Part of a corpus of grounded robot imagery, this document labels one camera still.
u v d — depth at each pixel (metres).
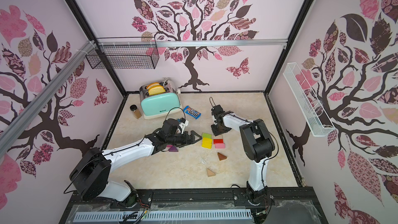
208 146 0.92
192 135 0.74
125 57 1.21
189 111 1.07
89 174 0.43
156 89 0.95
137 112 1.01
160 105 0.96
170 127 0.65
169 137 0.67
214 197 0.76
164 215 0.70
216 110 0.81
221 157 0.85
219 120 0.73
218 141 0.92
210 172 0.81
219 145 0.92
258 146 0.51
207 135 0.99
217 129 0.86
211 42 0.92
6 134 0.49
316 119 0.65
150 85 1.00
